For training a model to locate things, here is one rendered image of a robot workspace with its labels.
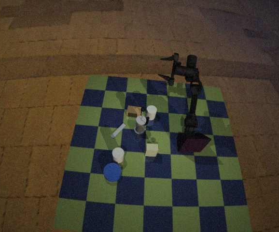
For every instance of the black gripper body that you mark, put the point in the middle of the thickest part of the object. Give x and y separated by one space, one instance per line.
178 70

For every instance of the blue disc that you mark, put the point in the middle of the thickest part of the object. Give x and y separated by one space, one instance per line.
112 172

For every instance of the brown cardboard box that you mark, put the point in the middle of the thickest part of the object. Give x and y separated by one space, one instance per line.
133 111

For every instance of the grey flat bar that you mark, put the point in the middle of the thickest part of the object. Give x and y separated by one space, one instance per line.
118 130

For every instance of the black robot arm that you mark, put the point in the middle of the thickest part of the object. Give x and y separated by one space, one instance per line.
191 76

